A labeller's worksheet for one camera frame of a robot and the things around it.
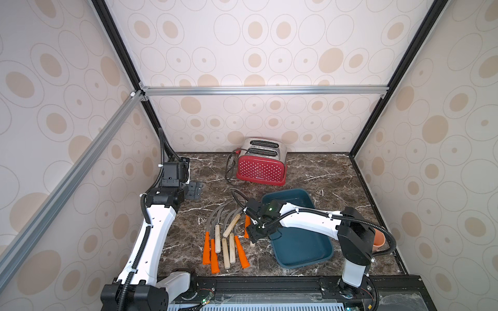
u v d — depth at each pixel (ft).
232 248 2.68
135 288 1.23
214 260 2.61
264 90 5.52
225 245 2.73
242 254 2.67
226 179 3.49
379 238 2.63
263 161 3.04
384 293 2.39
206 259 2.61
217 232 2.86
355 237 1.49
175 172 1.80
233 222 2.94
